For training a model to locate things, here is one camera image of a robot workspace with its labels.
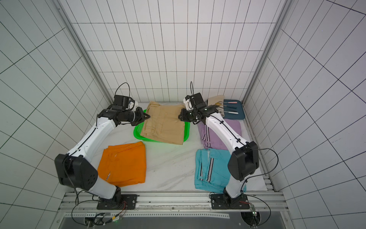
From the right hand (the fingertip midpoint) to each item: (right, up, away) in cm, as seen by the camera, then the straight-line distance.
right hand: (174, 117), depth 81 cm
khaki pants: (-6, -4, -2) cm, 7 cm away
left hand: (-15, -1, 0) cm, 15 cm away
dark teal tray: (+48, +7, +34) cm, 60 cm away
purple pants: (+24, -17, +13) cm, 32 cm away
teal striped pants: (+22, -32, 0) cm, 39 cm away
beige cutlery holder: (+34, +12, +37) cm, 52 cm away
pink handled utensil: (+46, +11, +37) cm, 60 cm away
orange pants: (-32, -30, +4) cm, 44 cm away
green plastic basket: (-25, -10, +11) cm, 29 cm away
